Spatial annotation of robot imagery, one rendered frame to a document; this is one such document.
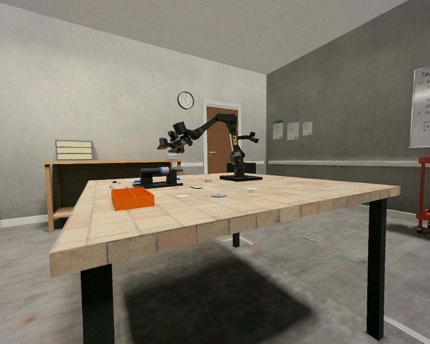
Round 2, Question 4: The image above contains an orange divided tray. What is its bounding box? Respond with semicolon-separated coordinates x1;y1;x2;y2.
111;187;155;211

